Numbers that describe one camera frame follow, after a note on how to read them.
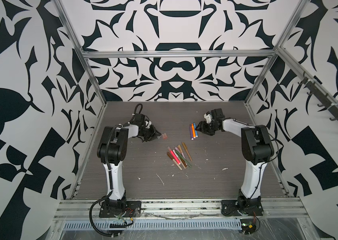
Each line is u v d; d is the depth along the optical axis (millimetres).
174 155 913
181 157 912
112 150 548
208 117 964
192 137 994
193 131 1021
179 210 744
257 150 548
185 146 963
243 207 661
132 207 741
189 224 711
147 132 908
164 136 993
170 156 915
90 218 679
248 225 714
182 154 921
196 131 1014
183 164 889
